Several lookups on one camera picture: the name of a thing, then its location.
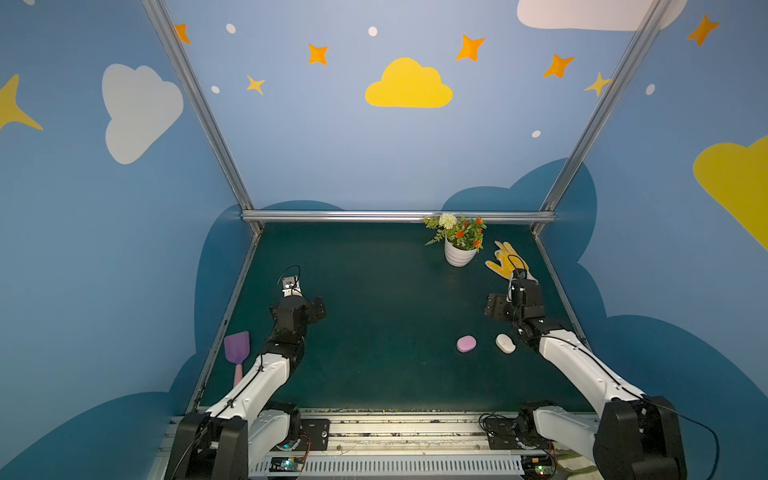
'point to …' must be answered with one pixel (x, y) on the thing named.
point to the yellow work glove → (509, 260)
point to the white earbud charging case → (504, 343)
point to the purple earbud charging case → (466, 343)
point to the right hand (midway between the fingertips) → (510, 297)
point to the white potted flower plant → (462, 238)
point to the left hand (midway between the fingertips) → (306, 295)
